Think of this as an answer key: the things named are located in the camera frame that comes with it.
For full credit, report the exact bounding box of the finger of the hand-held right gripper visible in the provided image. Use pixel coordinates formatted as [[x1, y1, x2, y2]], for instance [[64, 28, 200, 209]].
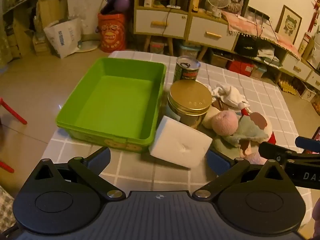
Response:
[[259, 142, 304, 162], [295, 136, 320, 149]]

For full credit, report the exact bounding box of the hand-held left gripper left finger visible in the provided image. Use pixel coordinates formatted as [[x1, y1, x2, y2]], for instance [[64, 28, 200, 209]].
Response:
[[24, 147, 125, 201]]

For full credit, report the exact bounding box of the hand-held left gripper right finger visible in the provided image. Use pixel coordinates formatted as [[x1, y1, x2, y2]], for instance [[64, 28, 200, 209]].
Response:
[[192, 150, 288, 200]]

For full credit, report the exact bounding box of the plush doll with pink head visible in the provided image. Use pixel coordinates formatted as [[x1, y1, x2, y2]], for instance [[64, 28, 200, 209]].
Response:
[[212, 117, 269, 159]]

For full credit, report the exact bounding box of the brown felt disc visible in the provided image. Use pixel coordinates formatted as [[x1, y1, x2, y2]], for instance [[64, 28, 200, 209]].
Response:
[[250, 112, 267, 129]]

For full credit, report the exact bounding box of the pink knitted ball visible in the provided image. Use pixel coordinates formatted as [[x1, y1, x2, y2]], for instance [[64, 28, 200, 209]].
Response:
[[211, 110, 239, 136]]

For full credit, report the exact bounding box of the white sponge block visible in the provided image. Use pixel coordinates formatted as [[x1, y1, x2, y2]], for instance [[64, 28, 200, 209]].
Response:
[[149, 115, 213, 168]]

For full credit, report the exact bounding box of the beige soft ball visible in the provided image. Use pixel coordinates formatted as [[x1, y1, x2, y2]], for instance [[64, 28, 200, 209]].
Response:
[[202, 105, 221, 128]]

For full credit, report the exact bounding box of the green plastic box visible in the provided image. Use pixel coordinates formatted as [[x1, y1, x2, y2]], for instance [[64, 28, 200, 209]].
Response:
[[55, 57, 167, 153]]

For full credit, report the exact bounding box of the white cloth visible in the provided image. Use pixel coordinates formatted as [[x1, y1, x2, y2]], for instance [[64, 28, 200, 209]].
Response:
[[211, 85, 250, 110]]

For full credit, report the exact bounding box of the grey checked tablecloth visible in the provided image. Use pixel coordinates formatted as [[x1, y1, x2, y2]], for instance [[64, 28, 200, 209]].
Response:
[[41, 51, 313, 205]]

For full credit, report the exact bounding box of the gold lid cookie jar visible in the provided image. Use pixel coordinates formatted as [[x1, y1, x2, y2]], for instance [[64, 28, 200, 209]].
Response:
[[167, 80, 213, 130]]

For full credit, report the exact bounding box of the low wooden stand with drawers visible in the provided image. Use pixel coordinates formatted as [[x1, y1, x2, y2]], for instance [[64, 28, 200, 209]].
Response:
[[235, 5, 320, 92]]

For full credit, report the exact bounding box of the red cardboard box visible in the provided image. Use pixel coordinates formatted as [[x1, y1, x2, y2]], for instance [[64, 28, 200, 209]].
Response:
[[226, 60, 254, 77]]

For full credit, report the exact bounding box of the green drink can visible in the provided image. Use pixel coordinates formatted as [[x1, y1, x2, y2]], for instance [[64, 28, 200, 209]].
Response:
[[173, 56, 201, 83]]

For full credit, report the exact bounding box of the red plastic chair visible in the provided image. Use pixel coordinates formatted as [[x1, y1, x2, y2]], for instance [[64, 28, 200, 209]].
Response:
[[0, 97, 27, 173]]

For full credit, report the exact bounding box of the person's checked garment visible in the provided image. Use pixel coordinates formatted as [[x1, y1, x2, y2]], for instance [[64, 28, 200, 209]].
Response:
[[0, 185, 17, 230]]

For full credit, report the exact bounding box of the black bag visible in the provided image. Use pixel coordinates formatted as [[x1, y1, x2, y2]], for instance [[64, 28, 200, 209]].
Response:
[[235, 34, 260, 58]]

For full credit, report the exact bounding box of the white round fan base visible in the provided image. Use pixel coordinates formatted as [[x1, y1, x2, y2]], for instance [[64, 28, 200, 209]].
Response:
[[75, 40, 100, 53]]

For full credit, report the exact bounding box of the teal lid storage box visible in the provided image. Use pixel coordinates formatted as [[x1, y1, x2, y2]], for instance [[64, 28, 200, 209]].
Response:
[[179, 42, 200, 60]]

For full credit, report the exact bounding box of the framed cartoon picture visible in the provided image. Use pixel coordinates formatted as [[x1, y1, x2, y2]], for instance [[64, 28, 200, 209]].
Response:
[[275, 5, 302, 45]]

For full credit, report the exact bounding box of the clear storage box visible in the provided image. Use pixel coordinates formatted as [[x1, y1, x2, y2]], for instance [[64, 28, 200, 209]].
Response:
[[149, 40, 168, 55]]

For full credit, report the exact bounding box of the orange printed tub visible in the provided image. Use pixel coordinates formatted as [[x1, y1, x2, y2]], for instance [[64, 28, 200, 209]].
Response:
[[97, 12, 127, 53]]

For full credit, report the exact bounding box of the white paper bag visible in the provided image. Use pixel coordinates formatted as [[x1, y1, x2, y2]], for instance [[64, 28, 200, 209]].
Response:
[[44, 17, 83, 59]]

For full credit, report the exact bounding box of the pink fringed cloth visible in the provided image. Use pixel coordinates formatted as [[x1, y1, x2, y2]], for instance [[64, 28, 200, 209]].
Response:
[[221, 10, 300, 60]]

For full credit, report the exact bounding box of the red hanging decoration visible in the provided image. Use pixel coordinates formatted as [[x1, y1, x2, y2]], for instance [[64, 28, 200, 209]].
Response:
[[309, 0, 320, 33]]

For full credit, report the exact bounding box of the wooden cabinet with white drawers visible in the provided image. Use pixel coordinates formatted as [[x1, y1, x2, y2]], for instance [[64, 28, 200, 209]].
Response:
[[134, 0, 240, 53]]

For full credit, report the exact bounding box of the purple ball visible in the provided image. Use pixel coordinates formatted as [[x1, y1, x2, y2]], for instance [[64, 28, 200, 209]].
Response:
[[114, 0, 132, 12]]

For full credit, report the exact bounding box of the wooden wall shelf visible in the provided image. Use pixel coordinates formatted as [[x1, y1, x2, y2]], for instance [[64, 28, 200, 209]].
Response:
[[0, 0, 68, 63]]

